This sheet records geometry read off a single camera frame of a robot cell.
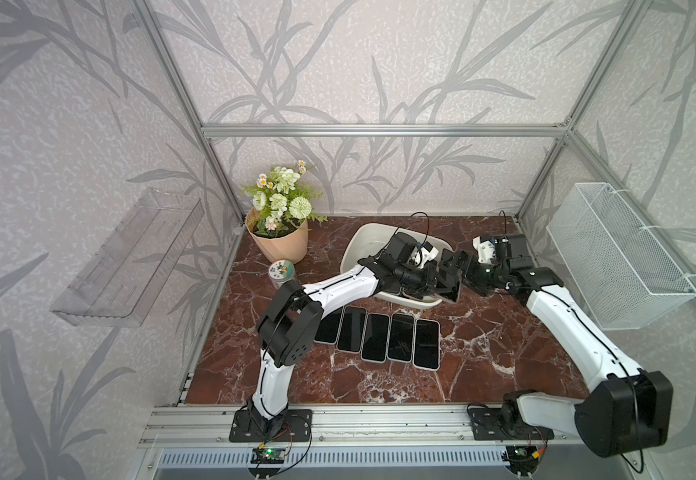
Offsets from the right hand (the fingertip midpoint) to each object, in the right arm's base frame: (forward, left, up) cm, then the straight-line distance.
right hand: (448, 269), depth 81 cm
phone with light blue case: (-12, +20, -19) cm, 31 cm away
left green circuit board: (-40, +46, -20) cm, 64 cm away
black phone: (-12, +12, -18) cm, 25 cm away
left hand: (-7, 0, -1) cm, 7 cm away
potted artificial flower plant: (+14, +47, +7) cm, 50 cm away
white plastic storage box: (+23, +23, -14) cm, 36 cm away
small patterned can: (+7, +50, -11) cm, 51 cm away
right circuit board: (-40, -17, -24) cm, 50 cm away
